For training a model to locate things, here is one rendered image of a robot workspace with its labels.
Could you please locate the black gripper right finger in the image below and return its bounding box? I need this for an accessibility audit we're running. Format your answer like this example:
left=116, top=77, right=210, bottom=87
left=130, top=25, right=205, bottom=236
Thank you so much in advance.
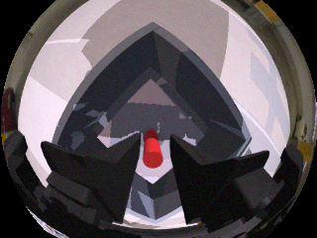
left=169, top=135, right=269, bottom=225

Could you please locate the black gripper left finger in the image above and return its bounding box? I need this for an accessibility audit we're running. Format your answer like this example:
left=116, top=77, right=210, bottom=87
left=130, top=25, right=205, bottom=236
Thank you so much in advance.
left=41, top=132, right=142, bottom=223

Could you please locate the red peg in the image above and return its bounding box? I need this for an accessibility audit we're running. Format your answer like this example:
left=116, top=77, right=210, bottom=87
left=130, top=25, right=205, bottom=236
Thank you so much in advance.
left=143, top=130, right=162, bottom=168

